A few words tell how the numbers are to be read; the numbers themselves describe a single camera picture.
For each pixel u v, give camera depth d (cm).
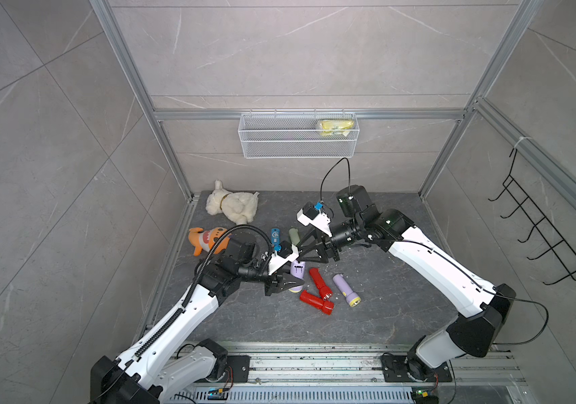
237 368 73
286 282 61
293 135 101
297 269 60
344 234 57
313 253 57
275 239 100
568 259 61
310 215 56
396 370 73
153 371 40
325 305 83
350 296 85
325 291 86
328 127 85
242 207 104
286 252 57
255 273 59
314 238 61
